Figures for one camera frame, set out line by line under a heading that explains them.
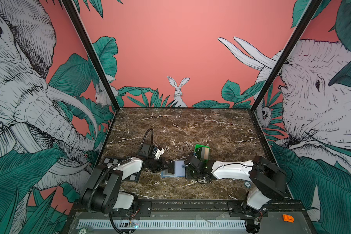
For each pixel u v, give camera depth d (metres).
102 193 0.42
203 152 0.92
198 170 0.66
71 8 0.70
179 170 0.86
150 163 0.74
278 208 0.76
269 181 0.44
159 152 0.84
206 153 0.91
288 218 0.70
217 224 0.70
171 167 0.86
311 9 0.70
